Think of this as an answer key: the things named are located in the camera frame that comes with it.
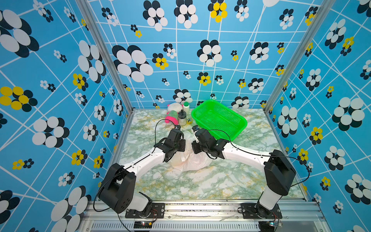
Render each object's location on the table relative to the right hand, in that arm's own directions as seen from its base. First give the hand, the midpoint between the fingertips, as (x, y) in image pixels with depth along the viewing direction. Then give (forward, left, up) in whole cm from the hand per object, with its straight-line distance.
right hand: (194, 143), depth 86 cm
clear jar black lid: (+22, +9, -2) cm, 24 cm away
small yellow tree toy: (+27, +4, -10) cm, 29 cm away
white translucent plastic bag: (-9, +4, -5) cm, 11 cm away
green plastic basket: (+27, -22, -12) cm, 37 cm away
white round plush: (+35, +15, -3) cm, 38 cm away
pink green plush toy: (+27, +16, -5) cm, 32 cm away
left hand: (+2, +7, -1) cm, 7 cm away
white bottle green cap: (+35, +6, -4) cm, 35 cm away
